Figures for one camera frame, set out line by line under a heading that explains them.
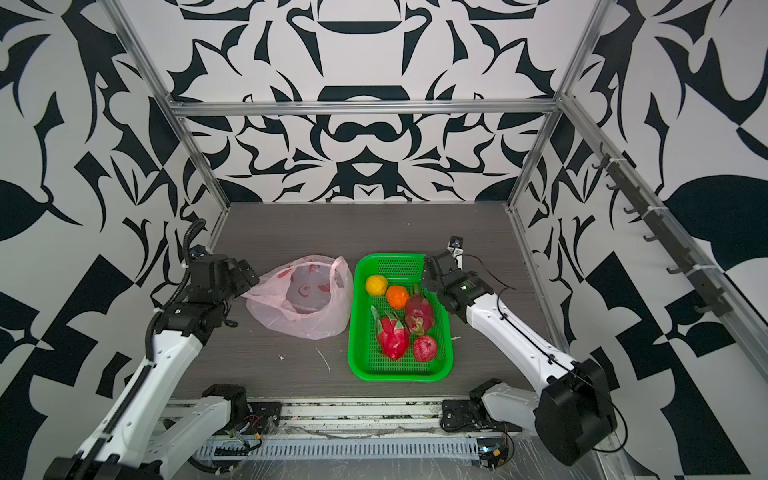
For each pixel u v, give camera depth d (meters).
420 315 0.81
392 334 0.79
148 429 0.43
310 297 0.94
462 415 0.74
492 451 0.71
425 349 0.79
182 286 0.57
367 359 0.83
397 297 0.89
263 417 0.73
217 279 0.58
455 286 0.59
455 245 0.72
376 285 0.91
